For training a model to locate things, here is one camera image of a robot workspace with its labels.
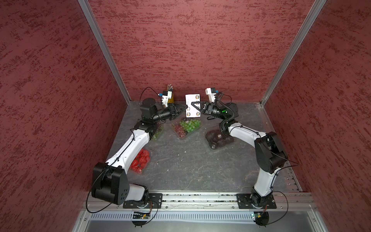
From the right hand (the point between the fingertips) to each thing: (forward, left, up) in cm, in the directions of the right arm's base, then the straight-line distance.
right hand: (191, 107), depth 71 cm
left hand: (-2, +2, 0) cm, 3 cm away
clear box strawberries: (-16, +31, -30) cm, 46 cm away
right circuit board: (-45, -34, -36) cm, 67 cm away
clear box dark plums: (-1, -17, -32) cm, 36 cm away
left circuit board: (-43, +28, -37) cm, 63 cm away
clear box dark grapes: (+4, +24, -30) cm, 39 cm away
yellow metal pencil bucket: (+32, +15, -26) cm, 44 cm away
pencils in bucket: (+37, +16, -19) cm, 45 cm away
